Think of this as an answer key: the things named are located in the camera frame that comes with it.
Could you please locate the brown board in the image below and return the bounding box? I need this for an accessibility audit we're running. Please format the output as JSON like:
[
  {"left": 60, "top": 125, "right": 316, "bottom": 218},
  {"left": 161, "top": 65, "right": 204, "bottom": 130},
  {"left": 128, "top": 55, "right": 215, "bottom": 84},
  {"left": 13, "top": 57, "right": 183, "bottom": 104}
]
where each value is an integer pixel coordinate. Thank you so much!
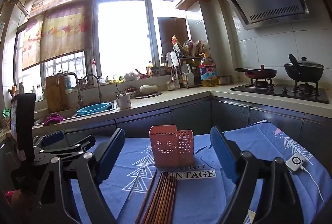
[{"left": 157, "top": 16, "right": 192, "bottom": 57}]

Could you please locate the white cleaver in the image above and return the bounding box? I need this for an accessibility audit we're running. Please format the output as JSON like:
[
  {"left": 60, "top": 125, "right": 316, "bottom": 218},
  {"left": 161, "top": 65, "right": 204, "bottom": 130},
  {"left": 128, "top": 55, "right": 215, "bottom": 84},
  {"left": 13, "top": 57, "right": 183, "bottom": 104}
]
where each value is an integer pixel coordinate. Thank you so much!
[{"left": 166, "top": 51, "right": 179, "bottom": 67}]

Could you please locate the steel sink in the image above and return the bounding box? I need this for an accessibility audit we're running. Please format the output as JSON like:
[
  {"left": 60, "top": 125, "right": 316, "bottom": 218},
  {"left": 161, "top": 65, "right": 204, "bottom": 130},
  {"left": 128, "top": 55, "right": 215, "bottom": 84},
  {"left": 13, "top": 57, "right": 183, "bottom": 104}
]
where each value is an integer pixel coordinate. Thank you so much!
[{"left": 35, "top": 101, "right": 120, "bottom": 123}]

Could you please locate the wooden cutting board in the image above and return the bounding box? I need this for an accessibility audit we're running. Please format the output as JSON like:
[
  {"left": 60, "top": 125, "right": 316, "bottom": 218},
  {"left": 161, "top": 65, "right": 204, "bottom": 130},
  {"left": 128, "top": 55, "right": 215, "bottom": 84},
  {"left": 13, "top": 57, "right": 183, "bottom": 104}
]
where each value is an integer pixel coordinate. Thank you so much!
[{"left": 45, "top": 75, "right": 68, "bottom": 113}]

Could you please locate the bundle of snack bags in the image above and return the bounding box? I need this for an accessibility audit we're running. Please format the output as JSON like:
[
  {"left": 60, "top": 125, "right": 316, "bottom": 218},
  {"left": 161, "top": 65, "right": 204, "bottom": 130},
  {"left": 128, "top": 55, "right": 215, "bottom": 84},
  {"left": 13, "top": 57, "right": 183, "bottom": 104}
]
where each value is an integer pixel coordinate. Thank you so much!
[{"left": 183, "top": 39, "right": 209, "bottom": 57}]

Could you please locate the blue printed tablecloth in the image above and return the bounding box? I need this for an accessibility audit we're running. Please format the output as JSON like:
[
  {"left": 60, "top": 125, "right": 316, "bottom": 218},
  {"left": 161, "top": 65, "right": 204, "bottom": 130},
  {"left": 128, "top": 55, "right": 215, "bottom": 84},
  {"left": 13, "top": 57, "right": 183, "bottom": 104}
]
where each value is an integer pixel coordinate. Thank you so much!
[{"left": 70, "top": 120, "right": 328, "bottom": 224}]

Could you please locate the pink utensil holder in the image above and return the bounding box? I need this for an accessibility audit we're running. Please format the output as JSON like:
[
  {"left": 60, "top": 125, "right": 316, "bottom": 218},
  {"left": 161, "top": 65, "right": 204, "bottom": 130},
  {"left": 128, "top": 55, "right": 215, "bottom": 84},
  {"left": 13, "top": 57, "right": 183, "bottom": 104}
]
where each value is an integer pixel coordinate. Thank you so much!
[{"left": 149, "top": 125, "right": 195, "bottom": 168}]

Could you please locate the pink rag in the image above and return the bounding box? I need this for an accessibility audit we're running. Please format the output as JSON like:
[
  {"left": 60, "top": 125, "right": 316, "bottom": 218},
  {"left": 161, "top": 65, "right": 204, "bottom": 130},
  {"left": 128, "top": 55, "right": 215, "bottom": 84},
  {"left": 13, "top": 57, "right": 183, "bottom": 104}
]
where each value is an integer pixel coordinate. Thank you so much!
[{"left": 43, "top": 113, "right": 65, "bottom": 127}]

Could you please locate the blue plastic basin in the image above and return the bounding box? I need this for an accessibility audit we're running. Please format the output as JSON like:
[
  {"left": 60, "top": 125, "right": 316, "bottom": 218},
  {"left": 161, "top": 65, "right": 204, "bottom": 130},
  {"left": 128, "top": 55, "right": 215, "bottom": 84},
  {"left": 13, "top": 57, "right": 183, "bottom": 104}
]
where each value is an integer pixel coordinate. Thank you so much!
[{"left": 77, "top": 103, "right": 110, "bottom": 116}]

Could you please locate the red yellow packet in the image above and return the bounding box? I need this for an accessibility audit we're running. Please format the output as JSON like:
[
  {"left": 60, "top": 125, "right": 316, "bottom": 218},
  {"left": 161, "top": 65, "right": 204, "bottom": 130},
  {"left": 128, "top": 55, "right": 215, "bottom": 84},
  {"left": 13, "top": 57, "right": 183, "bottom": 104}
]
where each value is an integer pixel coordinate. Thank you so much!
[{"left": 170, "top": 35, "right": 182, "bottom": 52}]

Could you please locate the black wok with lid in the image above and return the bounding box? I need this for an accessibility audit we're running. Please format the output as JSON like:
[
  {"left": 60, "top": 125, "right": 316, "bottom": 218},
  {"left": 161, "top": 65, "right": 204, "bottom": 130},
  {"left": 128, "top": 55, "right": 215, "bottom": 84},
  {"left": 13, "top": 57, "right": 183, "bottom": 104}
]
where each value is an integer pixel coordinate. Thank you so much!
[{"left": 284, "top": 54, "right": 325, "bottom": 83}]

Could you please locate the dark woven trivet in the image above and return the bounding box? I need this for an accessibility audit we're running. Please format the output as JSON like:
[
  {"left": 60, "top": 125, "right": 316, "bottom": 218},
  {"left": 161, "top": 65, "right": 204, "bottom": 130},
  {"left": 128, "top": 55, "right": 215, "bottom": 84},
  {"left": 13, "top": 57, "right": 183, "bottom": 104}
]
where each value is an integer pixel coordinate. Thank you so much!
[{"left": 134, "top": 91, "right": 162, "bottom": 99}]

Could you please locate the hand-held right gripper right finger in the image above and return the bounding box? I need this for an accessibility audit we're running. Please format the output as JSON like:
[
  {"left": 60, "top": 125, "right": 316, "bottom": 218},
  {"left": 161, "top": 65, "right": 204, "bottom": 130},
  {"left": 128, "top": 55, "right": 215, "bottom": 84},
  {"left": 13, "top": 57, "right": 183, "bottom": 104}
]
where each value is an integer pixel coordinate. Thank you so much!
[{"left": 210, "top": 126, "right": 315, "bottom": 224}]

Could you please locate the row of spice jars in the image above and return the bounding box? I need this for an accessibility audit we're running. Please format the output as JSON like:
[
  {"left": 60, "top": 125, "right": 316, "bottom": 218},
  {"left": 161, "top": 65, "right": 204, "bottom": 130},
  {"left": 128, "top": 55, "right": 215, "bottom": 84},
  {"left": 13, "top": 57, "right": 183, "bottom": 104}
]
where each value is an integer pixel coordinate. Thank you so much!
[{"left": 146, "top": 60, "right": 169, "bottom": 78}]

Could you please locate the yellow cooking oil bottle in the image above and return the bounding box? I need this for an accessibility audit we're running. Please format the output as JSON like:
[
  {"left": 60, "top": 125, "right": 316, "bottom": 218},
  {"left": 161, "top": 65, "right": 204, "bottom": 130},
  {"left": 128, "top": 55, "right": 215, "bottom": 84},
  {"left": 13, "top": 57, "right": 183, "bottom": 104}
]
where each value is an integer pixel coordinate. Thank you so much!
[{"left": 199, "top": 53, "right": 218, "bottom": 87}]

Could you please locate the thin grey metal stick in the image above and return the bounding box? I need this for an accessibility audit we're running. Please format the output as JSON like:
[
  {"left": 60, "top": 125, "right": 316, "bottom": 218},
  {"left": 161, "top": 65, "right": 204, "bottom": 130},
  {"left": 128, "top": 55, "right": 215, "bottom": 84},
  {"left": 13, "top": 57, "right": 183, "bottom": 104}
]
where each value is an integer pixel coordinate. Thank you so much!
[{"left": 127, "top": 169, "right": 144, "bottom": 201}]

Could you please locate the dark base cabinet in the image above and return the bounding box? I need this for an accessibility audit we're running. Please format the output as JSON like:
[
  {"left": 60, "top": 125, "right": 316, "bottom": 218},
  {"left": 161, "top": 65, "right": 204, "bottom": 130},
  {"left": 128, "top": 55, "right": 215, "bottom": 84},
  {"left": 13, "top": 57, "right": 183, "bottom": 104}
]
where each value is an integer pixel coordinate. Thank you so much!
[{"left": 0, "top": 97, "right": 332, "bottom": 170}]

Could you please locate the bunch of wooden chopsticks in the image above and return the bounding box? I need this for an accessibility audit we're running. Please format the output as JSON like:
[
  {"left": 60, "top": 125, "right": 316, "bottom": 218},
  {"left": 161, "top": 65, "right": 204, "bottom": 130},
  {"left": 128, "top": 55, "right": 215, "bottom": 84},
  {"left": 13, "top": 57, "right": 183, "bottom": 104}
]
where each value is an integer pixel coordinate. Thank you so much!
[{"left": 135, "top": 170, "right": 178, "bottom": 224}]

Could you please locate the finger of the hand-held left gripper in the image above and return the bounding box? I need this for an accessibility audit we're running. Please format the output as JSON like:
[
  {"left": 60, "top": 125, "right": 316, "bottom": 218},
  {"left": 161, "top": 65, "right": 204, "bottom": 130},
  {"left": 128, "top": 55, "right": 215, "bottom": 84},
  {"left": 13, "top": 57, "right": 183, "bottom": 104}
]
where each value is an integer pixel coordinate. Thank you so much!
[
  {"left": 32, "top": 130, "right": 66, "bottom": 153},
  {"left": 34, "top": 134, "right": 96, "bottom": 165}
]

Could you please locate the printed window blind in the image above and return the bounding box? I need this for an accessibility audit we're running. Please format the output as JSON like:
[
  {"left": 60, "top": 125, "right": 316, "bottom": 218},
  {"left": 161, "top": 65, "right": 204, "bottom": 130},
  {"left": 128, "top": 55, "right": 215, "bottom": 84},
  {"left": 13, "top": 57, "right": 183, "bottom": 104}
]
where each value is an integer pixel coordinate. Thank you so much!
[{"left": 22, "top": 0, "right": 97, "bottom": 70}]

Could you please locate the angular steel faucet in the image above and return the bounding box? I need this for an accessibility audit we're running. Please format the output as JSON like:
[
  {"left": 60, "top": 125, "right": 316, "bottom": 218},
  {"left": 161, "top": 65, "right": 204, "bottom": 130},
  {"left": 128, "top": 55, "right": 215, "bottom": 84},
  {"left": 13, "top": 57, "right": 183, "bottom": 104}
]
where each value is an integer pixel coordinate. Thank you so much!
[{"left": 56, "top": 72, "right": 84, "bottom": 107}]

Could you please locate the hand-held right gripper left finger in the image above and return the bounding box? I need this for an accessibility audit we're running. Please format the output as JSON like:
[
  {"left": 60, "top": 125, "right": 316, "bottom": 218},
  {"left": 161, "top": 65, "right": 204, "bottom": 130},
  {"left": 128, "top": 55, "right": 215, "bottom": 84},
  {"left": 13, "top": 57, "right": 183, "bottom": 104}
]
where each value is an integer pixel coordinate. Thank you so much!
[{"left": 34, "top": 128, "right": 126, "bottom": 224}]

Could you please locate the white mug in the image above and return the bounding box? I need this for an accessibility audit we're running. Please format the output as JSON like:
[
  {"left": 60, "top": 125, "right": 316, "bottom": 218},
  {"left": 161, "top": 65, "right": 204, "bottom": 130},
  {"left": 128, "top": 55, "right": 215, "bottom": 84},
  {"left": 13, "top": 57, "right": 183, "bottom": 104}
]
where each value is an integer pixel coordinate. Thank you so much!
[{"left": 116, "top": 93, "right": 132, "bottom": 110}]

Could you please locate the grey wall pipe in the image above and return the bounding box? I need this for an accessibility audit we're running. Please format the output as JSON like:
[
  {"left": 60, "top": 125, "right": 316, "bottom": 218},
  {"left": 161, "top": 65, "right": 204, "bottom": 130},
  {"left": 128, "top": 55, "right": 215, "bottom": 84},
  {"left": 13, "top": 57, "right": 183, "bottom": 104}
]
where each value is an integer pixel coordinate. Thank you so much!
[{"left": 5, "top": 0, "right": 29, "bottom": 16}]

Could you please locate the black red frying pan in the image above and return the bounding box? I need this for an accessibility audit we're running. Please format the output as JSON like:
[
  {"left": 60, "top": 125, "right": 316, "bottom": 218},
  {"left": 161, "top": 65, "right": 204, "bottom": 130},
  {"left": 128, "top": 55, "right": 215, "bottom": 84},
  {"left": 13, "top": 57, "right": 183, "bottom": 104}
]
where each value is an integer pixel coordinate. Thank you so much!
[{"left": 235, "top": 64, "right": 277, "bottom": 79}]

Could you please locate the dark kitchen rack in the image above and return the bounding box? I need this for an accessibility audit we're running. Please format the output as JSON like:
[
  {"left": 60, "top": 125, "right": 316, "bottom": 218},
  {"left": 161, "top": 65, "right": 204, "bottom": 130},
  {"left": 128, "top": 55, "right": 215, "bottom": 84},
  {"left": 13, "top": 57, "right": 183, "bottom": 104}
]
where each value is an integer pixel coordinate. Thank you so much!
[{"left": 171, "top": 56, "right": 203, "bottom": 87}]

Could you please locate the white gourd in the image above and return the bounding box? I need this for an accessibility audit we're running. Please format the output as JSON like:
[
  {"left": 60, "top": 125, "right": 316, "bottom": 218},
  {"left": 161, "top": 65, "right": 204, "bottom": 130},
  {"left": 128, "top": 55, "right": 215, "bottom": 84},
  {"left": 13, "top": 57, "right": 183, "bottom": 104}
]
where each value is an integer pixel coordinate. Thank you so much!
[{"left": 139, "top": 84, "right": 158, "bottom": 93}]

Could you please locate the blue label bottle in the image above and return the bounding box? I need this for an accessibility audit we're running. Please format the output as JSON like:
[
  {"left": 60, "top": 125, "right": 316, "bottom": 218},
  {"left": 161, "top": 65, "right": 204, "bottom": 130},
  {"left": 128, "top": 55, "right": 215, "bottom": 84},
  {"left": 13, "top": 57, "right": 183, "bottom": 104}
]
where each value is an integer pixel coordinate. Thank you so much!
[{"left": 64, "top": 76, "right": 72, "bottom": 95}]

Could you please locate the curved steel faucet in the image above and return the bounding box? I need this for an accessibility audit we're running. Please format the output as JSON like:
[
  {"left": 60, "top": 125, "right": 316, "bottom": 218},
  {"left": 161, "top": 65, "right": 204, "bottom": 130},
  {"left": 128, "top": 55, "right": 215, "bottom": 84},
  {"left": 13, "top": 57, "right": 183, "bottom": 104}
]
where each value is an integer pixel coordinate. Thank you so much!
[{"left": 82, "top": 74, "right": 102, "bottom": 103}]

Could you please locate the white plastic jug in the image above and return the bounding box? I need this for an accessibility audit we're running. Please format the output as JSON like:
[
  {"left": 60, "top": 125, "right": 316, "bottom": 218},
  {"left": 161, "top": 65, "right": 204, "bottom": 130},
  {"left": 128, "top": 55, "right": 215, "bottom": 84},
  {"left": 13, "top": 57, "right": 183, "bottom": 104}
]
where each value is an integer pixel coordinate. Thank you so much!
[{"left": 181, "top": 62, "right": 195, "bottom": 88}]

